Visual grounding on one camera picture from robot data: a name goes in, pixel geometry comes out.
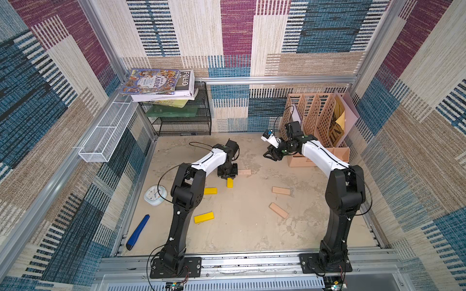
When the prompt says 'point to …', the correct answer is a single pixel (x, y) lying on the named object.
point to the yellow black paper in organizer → (337, 125)
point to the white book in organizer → (295, 114)
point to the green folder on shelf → (156, 111)
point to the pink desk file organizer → (327, 117)
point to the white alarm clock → (151, 194)
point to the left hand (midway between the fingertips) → (232, 176)
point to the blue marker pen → (136, 231)
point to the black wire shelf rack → (180, 117)
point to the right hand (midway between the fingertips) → (267, 148)
